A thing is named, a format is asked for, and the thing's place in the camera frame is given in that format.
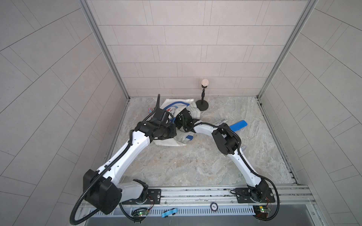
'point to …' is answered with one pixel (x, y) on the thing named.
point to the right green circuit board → (261, 211)
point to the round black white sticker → (214, 206)
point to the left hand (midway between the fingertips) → (179, 131)
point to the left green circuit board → (143, 213)
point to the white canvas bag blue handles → (173, 106)
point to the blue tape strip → (174, 211)
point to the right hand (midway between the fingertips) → (168, 119)
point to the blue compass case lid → (238, 125)
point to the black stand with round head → (202, 105)
